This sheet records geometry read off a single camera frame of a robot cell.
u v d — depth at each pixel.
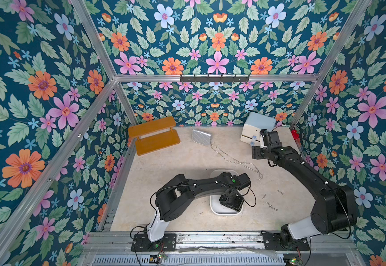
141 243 0.71
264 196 0.88
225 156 1.04
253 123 1.02
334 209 0.42
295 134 1.15
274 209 0.84
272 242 0.74
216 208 0.82
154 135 1.15
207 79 0.93
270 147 0.66
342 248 0.72
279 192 0.90
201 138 1.07
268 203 0.86
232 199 0.72
